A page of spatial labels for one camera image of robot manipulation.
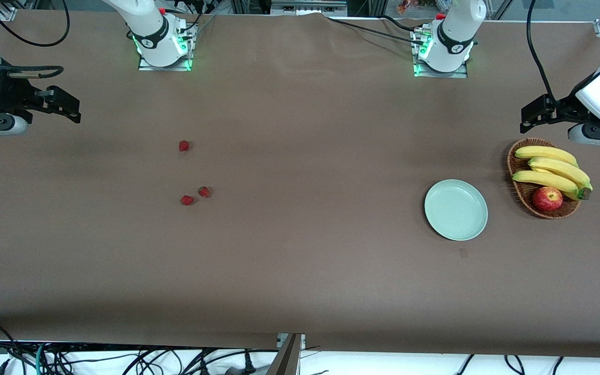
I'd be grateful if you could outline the pale green round plate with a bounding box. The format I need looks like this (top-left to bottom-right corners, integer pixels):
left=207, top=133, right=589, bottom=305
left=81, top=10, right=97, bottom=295
left=424, top=179, right=489, bottom=242

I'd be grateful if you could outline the yellow banana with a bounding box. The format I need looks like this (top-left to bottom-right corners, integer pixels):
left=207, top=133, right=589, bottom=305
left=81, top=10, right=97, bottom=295
left=511, top=170, right=592, bottom=202
left=528, top=156, right=593, bottom=191
left=514, top=145, right=580, bottom=169

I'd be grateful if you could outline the red apple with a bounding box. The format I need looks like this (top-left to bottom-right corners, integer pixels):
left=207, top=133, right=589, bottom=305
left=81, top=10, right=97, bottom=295
left=533, top=186, right=564, bottom=212

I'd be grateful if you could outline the brown woven wicker basket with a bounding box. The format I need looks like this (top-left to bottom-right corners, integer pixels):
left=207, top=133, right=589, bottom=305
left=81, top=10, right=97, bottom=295
left=507, top=137, right=582, bottom=220

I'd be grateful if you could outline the grey electronics box with ports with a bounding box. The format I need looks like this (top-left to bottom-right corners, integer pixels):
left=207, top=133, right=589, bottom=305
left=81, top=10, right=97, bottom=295
left=271, top=0, right=348, bottom=17

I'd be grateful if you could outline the brown table cover sheet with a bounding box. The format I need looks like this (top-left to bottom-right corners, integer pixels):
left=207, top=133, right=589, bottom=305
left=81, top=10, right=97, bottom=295
left=0, top=9, right=600, bottom=360

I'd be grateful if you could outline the short black table cable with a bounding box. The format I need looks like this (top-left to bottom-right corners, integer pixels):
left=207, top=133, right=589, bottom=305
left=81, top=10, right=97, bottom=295
left=378, top=15, right=421, bottom=32

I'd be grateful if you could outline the long black table cable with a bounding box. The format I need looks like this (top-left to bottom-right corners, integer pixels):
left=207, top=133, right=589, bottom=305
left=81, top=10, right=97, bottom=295
left=325, top=17, right=422, bottom=45

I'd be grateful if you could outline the aluminium profile post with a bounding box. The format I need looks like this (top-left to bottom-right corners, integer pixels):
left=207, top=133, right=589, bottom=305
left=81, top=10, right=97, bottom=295
left=266, top=333, right=306, bottom=375

